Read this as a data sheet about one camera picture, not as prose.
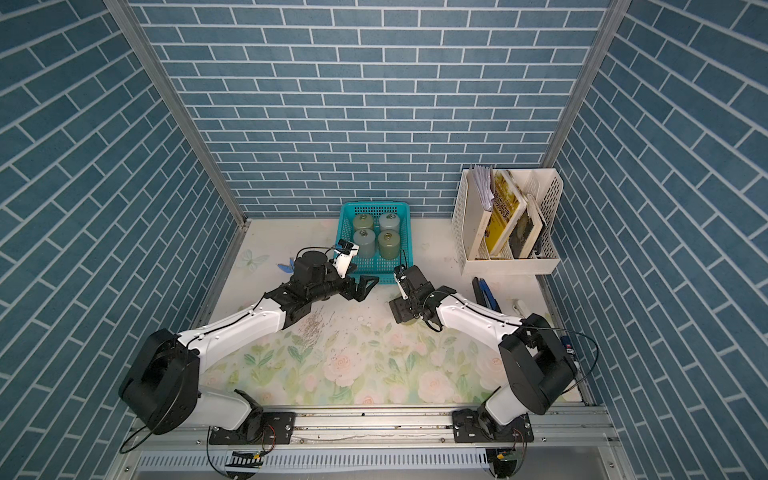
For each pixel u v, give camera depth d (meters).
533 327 0.46
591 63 0.79
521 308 0.92
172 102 0.85
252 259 1.08
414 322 0.93
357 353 0.87
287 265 1.05
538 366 0.44
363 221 1.08
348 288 0.73
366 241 1.02
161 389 0.42
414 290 0.68
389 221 1.08
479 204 0.85
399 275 0.80
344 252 0.72
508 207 0.94
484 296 0.96
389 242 1.02
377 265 1.08
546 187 1.05
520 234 1.03
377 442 0.74
